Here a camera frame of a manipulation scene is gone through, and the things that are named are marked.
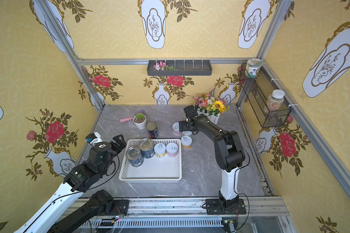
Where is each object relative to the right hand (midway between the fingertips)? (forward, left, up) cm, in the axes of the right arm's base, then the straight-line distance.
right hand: (191, 124), depth 99 cm
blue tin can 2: (-21, +26, +4) cm, 34 cm away
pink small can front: (-18, +12, -2) cm, 22 cm away
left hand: (-24, +41, +17) cm, 50 cm away
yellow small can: (-19, +19, -2) cm, 27 cm away
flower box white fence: (+10, -11, +9) cm, 18 cm away
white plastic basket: (-29, +22, -6) cm, 37 cm away
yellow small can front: (-12, +3, -2) cm, 13 cm away
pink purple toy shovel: (+7, +52, -6) cm, 53 cm away
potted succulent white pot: (+1, +36, +1) cm, 36 cm away
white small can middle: (-6, +3, -3) cm, 7 cm away
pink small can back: (-2, +10, -3) cm, 11 cm away
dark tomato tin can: (-5, +26, +2) cm, 26 cm away
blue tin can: (-26, +33, +3) cm, 41 cm away
